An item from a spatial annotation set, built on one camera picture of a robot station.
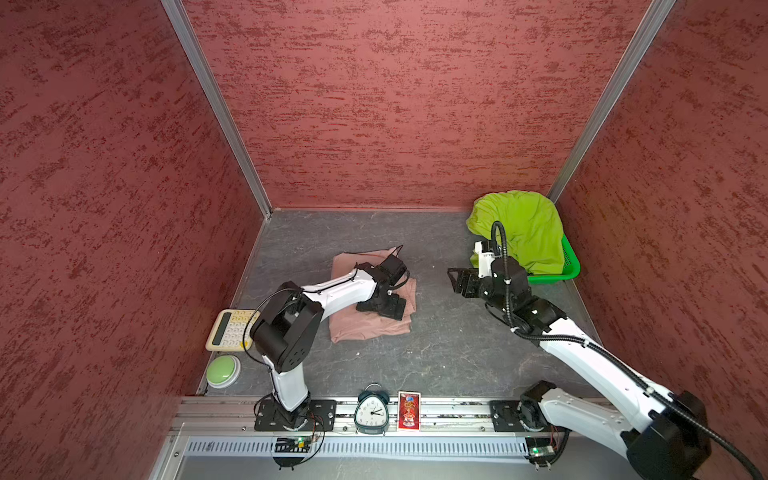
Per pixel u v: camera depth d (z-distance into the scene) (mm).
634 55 776
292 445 711
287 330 474
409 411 738
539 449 706
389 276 724
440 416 756
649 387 417
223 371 797
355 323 855
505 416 741
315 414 741
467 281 684
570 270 955
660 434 375
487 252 683
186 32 737
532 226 1100
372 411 712
